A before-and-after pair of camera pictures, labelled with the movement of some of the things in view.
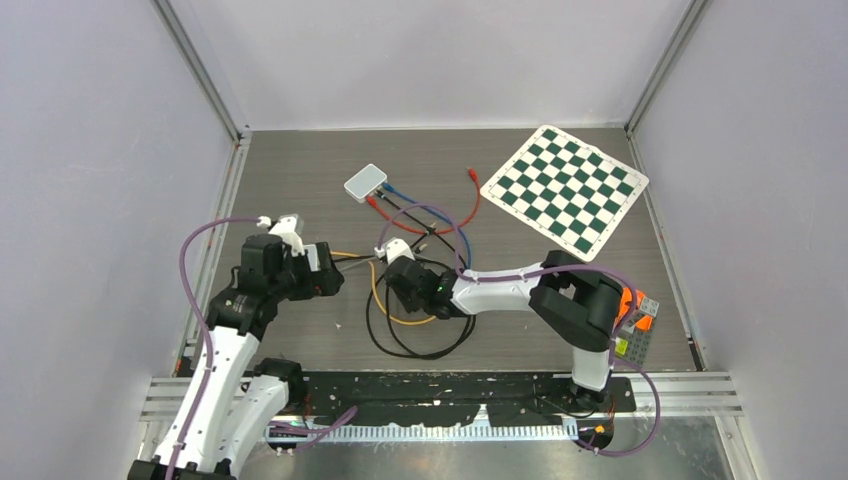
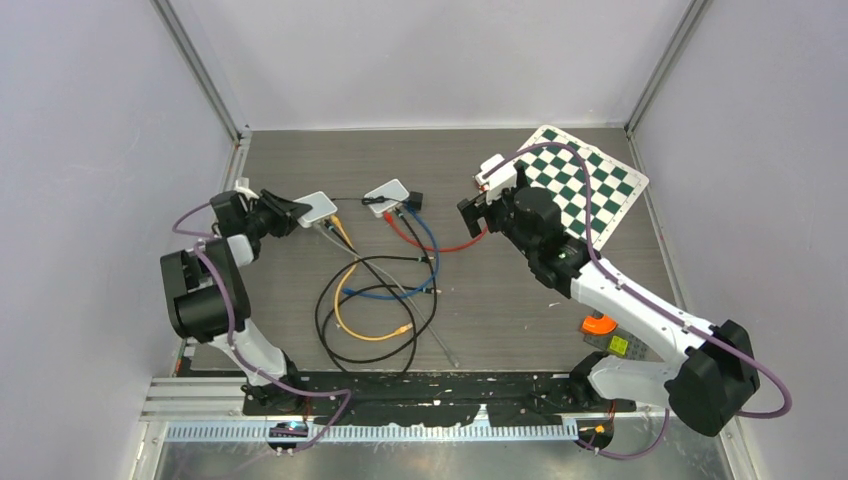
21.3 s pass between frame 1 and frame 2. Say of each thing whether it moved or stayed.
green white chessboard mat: stayed
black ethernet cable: moved
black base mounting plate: stayed
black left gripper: moved
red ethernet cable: moved
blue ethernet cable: moved
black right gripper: moved
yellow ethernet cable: moved
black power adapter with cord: moved
